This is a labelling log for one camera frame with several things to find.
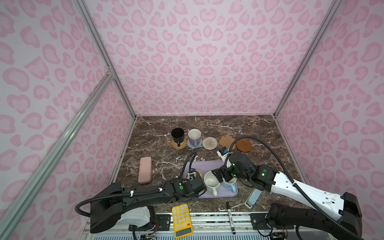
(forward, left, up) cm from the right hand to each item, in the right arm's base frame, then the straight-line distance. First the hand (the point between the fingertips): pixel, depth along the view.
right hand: (219, 166), depth 74 cm
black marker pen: (-19, -6, -15) cm, 25 cm away
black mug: (+24, +24, -7) cm, 35 cm away
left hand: (-8, +11, -13) cm, 19 cm away
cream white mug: (-3, +3, -14) cm, 15 cm away
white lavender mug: (+28, +14, -14) cm, 34 cm away
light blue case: (-11, -18, -13) cm, 24 cm away
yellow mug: (-1, +11, -7) cm, 13 cm away
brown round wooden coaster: (+24, -20, -18) cm, 36 cm away
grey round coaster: (+20, +14, -14) cm, 28 cm away
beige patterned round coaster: (+25, +3, -17) cm, 30 cm away
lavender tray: (-6, +15, +10) cm, 19 cm away
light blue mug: (-6, -7, -8) cm, 12 cm away
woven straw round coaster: (+22, +22, -15) cm, 35 cm away
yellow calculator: (-22, +18, -15) cm, 32 cm away
